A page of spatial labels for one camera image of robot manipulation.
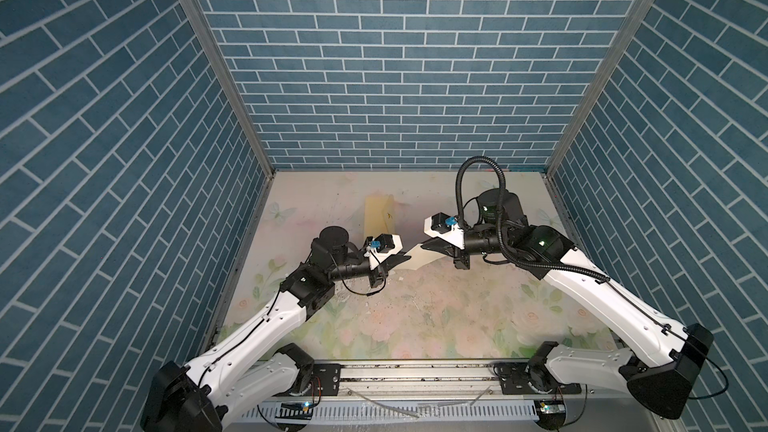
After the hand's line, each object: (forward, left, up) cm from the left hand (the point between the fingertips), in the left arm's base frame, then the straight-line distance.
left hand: (406, 256), depth 69 cm
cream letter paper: (-1, -3, +1) cm, 3 cm away
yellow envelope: (+30, +8, -24) cm, 39 cm away
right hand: (+2, -3, +5) cm, 6 cm away
